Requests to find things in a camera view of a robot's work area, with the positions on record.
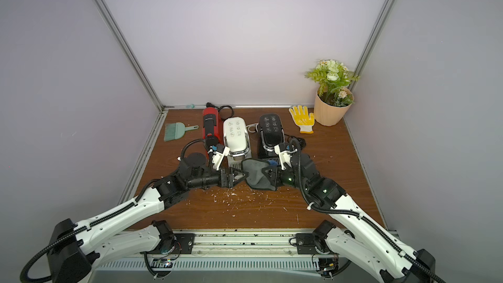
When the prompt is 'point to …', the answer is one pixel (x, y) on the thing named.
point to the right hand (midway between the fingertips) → (262, 170)
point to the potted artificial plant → (335, 97)
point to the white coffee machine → (236, 138)
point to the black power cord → (208, 105)
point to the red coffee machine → (212, 128)
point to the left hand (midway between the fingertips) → (245, 176)
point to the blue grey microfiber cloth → (256, 177)
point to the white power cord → (253, 128)
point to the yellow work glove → (302, 119)
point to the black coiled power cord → (299, 142)
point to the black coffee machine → (271, 134)
